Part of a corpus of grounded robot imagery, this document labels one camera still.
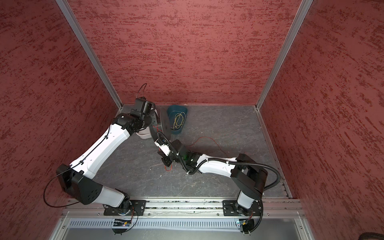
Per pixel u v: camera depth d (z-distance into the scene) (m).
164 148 0.68
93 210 0.75
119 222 0.73
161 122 0.72
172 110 1.14
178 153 0.59
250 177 0.44
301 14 0.73
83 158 0.43
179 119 1.09
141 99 0.58
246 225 0.71
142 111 0.59
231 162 0.48
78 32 0.79
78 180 0.39
